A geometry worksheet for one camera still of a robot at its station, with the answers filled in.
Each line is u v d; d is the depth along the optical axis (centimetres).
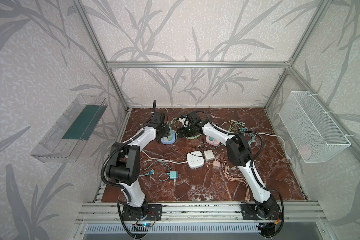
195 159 89
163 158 93
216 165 89
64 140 65
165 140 96
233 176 85
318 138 62
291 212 76
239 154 62
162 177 85
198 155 91
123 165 48
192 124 82
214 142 93
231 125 109
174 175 83
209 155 91
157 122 75
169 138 96
